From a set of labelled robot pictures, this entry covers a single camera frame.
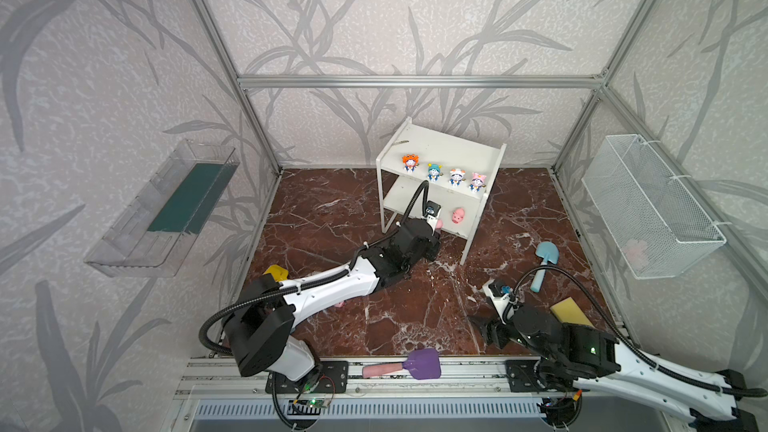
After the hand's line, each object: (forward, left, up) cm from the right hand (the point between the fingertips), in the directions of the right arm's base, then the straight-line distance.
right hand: (477, 301), depth 75 cm
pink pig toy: (+22, +3, +6) cm, 23 cm away
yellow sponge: (+1, -28, -11) cm, 30 cm away
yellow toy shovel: (+12, +58, -10) cm, 60 cm away
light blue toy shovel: (+20, -28, -11) cm, 36 cm away
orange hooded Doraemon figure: (+25, +17, +25) cm, 39 cm away
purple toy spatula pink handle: (-12, +13, -12) cm, 22 cm away
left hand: (+19, +9, +9) cm, 23 cm away
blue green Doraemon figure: (+22, +11, +24) cm, 35 cm away
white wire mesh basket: (+8, -35, +23) cm, 43 cm away
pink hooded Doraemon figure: (+19, +2, +25) cm, 31 cm away
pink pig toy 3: (+2, +37, -10) cm, 38 cm away
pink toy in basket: (+9, -40, +9) cm, 42 cm away
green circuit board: (-20, +41, -10) cm, 47 cm away
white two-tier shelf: (+26, +14, +23) cm, 38 cm away
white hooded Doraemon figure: (+21, +6, +25) cm, 33 cm away
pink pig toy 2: (+18, +9, +8) cm, 22 cm away
